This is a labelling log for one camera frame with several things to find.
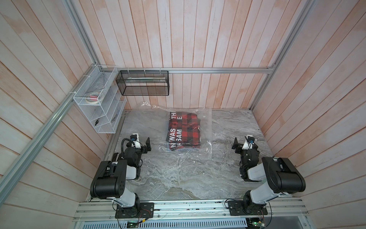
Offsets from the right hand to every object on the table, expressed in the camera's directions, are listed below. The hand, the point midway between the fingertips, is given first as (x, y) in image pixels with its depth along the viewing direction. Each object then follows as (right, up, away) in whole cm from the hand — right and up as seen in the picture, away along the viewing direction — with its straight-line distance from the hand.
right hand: (243, 138), depth 90 cm
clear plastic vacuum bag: (-62, +10, +21) cm, 66 cm away
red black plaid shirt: (-39, +4, +5) cm, 39 cm away
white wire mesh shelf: (-82, +14, -14) cm, 85 cm away
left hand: (-66, -1, +2) cm, 66 cm away
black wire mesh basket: (-68, +40, +12) cm, 80 cm away
